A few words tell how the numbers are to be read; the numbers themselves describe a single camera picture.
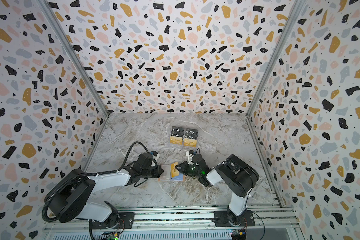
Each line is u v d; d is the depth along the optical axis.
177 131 1.00
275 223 0.76
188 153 0.88
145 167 0.72
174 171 0.88
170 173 0.89
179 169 0.85
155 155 0.84
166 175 0.88
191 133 1.00
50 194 0.44
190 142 1.00
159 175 0.78
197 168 0.73
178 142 1.00
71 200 0.42
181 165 0.86
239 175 0.50
